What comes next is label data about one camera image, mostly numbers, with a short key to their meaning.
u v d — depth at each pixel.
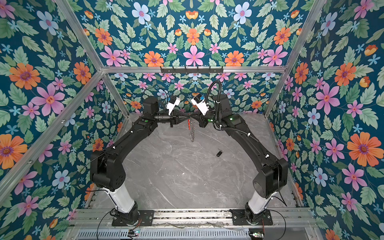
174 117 0.69
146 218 0.74
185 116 0.74
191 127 0.75
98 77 0.91
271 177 0.43
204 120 0.66
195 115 0.70
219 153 0.98
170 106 0.69
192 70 0.93
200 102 0.63
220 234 0.77
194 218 0.75
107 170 0.47
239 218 0.73
